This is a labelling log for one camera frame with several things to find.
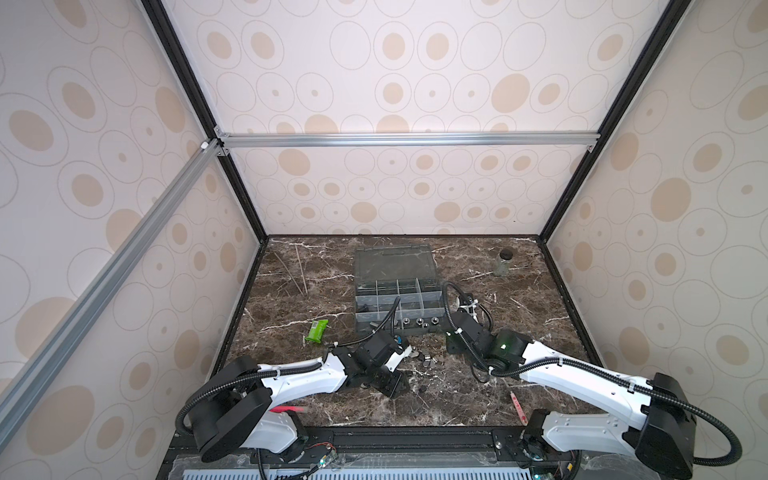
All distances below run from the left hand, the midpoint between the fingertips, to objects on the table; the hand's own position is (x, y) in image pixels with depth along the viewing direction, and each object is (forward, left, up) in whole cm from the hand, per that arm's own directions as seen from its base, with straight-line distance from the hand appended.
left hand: (412, 387), depth 79 cm
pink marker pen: (-8, +29, +13) cm, 33 cm away
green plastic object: (+18, +29, -3) cm, 34 cm away
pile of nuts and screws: (+4, -5, -5) cm, 8 cm away
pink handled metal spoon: (-4, -29, -4) cm, 29 cm away
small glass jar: (+41, -33, -1) cm, 53 cm away
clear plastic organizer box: (+32, +4, -2) cm, 32 cm away
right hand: (+13, -12, +7) cm, 19 cm away
